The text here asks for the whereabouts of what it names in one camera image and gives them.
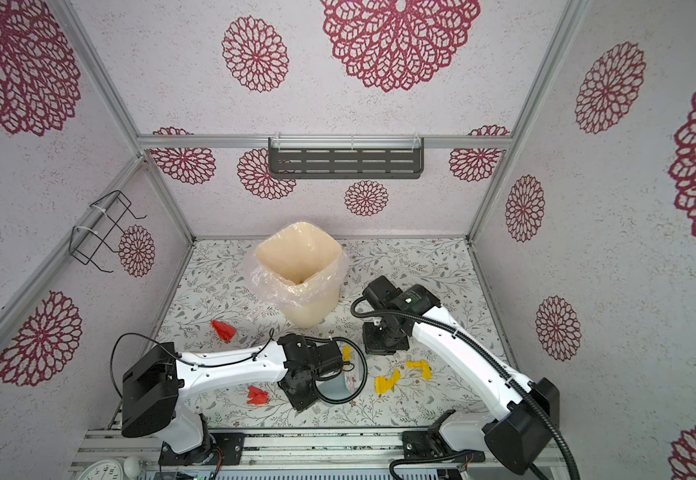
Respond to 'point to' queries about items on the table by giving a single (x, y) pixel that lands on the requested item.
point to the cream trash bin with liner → (301, 269)
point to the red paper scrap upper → (225, 331)
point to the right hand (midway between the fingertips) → (368, 346)
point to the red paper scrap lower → (257, 396)
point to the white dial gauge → (102, 470)
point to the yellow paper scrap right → (422, 365)
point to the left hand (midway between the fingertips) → (299, 404)
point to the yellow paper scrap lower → (382, 385)
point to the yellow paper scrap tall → (346, 353)
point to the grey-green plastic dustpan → (342, 386)
